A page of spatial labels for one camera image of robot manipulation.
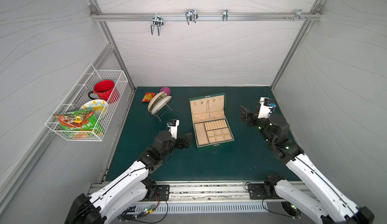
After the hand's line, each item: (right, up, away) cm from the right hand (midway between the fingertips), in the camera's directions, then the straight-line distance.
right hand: (248, 106), depth 72 cm
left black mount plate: (-43, -43, +2) cm, 61 cm away
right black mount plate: (+4, -42, +2) cm, 43 cm away
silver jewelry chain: (-19, +2, +19) cm, 27 cm away
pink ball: (-49, +11, +41) cm, 65 cm away
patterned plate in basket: (-71, +1, -5) cm, 71 cm away
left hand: (-32, -14, +7) cm, 35 cm away
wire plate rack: (-50, -5, +32) cm, 60 cm away
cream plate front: (-47, 0, +16) cm, 50 cm away
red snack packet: (-63, +6, +42) cm, 76 cm away
